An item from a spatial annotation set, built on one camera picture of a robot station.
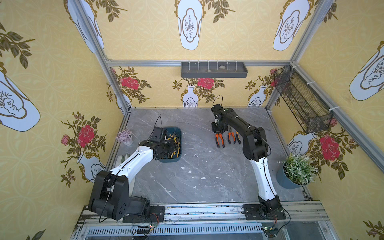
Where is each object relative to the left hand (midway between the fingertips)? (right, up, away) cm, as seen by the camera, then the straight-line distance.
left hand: (177, 147), depth 88 cm
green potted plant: (+60, -9, -17) cm, 63 cm away
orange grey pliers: (+26, +5, +12) cm, 29 cm away
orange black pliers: (+35, +7, +16) cm, 39 cm away
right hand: (+25, +8, +16) cm, 31 cm away
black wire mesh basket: (+75, +21, -6) cm, 78 cm away
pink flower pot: (-32, +6, +4) cm, 33 cm away
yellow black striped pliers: (-2, -4, +4) cm, 6 cm away
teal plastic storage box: (-3, +7, +13) cm, 15 cm away
